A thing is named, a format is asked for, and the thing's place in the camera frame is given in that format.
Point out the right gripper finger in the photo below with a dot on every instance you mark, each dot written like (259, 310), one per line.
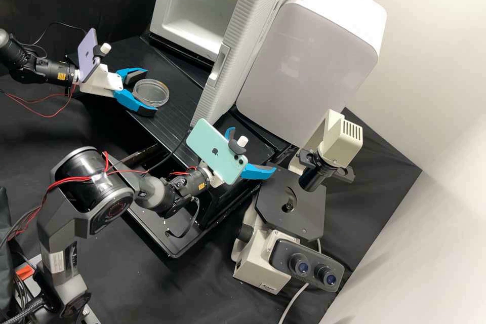
(258, 173)
(229, 138)

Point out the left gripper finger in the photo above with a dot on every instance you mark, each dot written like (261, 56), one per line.
(133, 72)
(127, 99)

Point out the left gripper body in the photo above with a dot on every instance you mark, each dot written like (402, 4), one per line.
(104, 86)

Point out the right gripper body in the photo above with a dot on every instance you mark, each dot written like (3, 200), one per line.
(215, 181)

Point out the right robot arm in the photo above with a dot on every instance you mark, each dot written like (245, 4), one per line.
(91, 187)

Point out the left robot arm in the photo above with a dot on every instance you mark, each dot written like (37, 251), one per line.
(22, 60)

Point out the petri dish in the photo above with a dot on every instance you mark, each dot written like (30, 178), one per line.
(151, 91)

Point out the incubator door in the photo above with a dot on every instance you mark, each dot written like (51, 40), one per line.
(246, 35)

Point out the black tray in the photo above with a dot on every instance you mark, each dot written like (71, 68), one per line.
(220, 210)

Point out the black platform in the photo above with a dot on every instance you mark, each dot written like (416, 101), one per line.
(178, 111)
(172, 52)

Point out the cream microscope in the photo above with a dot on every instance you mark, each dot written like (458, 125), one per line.
(292, 210)

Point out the white box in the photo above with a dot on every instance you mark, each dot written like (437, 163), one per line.
(311, 54)

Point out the right wrist camera phone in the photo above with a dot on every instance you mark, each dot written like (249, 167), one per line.
(212, 151)

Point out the wrist camera phone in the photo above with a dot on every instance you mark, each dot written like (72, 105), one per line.
(86, 54)
(212, 151)

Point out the left wrist camera phone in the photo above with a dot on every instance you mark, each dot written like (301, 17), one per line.
(86, 54)

